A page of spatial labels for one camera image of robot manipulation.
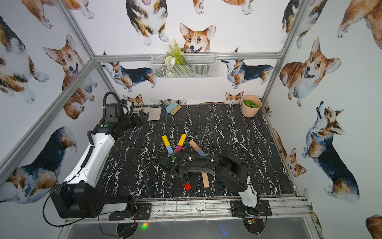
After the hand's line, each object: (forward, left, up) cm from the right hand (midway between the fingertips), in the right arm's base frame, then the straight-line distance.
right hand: (181, 183), depth 80 cm
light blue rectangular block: (+19, -11, -3) cm, 22 cm away
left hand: (+29, +20, +24) cm, 43 cm away
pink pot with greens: (+51, -46, +7) cm, 69 cm away
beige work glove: (+52, +26, -2) cm, 59 cm away
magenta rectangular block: (+21, +4, -2) cm, 22 cm away
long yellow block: (+29, +2, -2) cm, 29 cm away
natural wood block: (+3, -13, -3) cm, 14 cm away
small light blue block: (+21, +9, -2) cm, 23 cm away
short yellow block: (+28, +13, -2) cm, 31 cm away
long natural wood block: (+26, -4, -2) cm, 26 cm away
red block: (-1, -3, -3) cm, 4 cm away
